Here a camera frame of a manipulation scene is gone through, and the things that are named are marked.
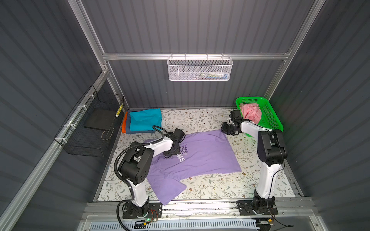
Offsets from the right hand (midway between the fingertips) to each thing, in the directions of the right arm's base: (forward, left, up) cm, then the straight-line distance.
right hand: (222, 130), depth 103 cm
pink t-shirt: (+14, -24, +4) cm, 28 cm away
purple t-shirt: (-18, +15, -3) cm, 24 cm away
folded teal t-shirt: (+7, +58, +4) cm, 58 cm away
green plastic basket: (+10, -36, 0) cm, 38 cm away
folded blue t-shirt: (+2, +68, +6) cm, 68 cm away
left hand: (-16, +36, -2) cm, 39 cm away
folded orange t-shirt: (+6, +73, +2) cm, 74 cm away
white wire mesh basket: (+54, +17, +18) cm, 59 cm away
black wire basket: (-20, +74, +27) cm, 82 cm away
